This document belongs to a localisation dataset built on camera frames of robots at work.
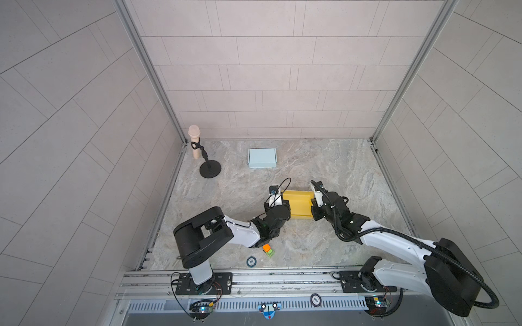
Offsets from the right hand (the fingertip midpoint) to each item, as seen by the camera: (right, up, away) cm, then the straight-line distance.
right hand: (309, 201), depth 85 cm
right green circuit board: (+19, -31, -18) cm, 41 cm away
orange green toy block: (-18, -16, -9) cm, 26 cm away
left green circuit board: (-39, -30, -21) cm, 53 cm away
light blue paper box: (-21, +18, +21) cm, 35 cm away
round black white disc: (-1, -30, -17) cm, 34 cm away
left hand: (-8, +4, 0) cm, 9 cm away
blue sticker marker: (-17, -31, -20) cm, 40 cm away
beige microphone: (-48, +29, -1) cm, 56 cm away
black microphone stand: (-47, +13, +17) cm, 52 cm away
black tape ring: (-24, -20, -10) cm, 33 cm away
